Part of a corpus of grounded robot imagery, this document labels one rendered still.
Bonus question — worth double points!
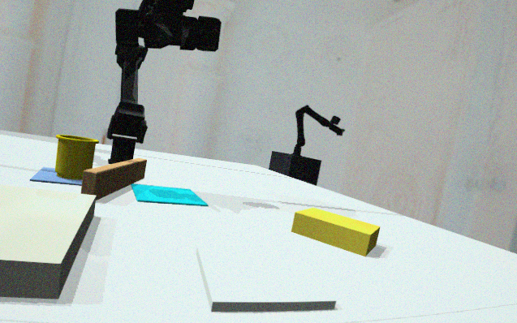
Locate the yellow cup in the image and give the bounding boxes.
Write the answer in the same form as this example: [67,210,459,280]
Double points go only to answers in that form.
[55,135,99,180]

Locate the yellow rectangular block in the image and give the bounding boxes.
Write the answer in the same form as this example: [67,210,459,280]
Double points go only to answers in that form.
[291,207,380,257]

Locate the brown wooden block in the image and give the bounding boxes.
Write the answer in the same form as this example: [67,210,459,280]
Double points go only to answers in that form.
[80,158,147,201]

